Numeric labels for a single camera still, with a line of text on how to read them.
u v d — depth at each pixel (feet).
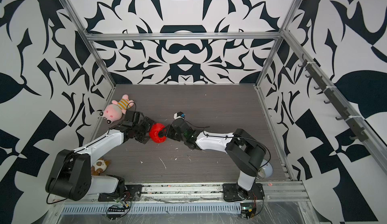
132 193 2.43
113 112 3.16
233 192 2.44
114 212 2.38
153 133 2.71
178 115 2.64
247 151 1.56
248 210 2.34
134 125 2.40
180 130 2.17
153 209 2.13
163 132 2.73
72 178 1.38
